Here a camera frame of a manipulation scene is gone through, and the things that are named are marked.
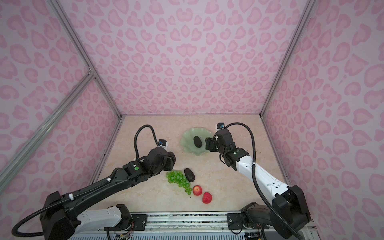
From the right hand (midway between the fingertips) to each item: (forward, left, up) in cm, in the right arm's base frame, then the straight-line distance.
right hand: (212, 138), depth 82 cm
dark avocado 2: (-15, +13, -14) cm, 24 cm away
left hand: (-10, +20, -2) cm, 23 cm away
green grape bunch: (-17, +19, -14) cm, 29 cm away
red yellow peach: (-23, +8, -15) cm, 29 cm away
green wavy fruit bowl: (+8, +16, -16) cm, 24 cm away
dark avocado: (+9, +9, -16) cm, 20 cm away
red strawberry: (-27, +3, -14) cm, 30 cm away
